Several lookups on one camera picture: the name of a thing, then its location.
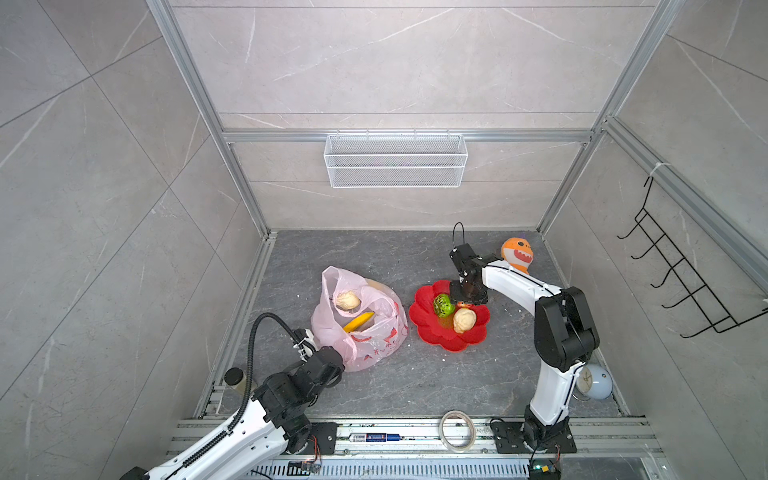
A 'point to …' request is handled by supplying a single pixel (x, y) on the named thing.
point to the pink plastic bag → (375, 340)
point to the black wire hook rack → (717, 314)
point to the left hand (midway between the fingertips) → (339, 348)
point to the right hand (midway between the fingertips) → (462, 296)
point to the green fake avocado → (443, 305)
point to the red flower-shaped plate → (426, 320)
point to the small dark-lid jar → (235, 378)
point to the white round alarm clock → (593, 382)
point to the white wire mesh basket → (396, 161)
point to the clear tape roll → (443, 439)
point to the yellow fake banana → (358, 322)
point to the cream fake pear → (347, 300)
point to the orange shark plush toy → (518, 253)
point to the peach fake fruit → (463, 320)
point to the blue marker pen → (373, 437)
